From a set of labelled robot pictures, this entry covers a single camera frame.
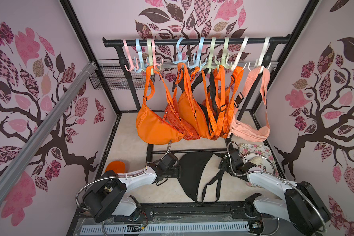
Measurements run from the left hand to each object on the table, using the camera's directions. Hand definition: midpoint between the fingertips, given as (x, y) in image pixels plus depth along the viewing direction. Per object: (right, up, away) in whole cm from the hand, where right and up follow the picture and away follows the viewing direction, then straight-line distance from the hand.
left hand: (179, 175), depth 86 cm
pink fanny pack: (+58, +33, +28) cm, 72 cm away
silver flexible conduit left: (-13, +12, -31) cm, 35 cm away
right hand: (+28, +5, +4) cm, 29 cm away
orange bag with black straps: (-14, +29, -10) cm, 34 cm away
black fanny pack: (+8, +4, +5) cm, 10 cm away
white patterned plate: (+53, +7, +4) cm, 53 cm away
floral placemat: (+47, +14, +11) cm, 51 cm away
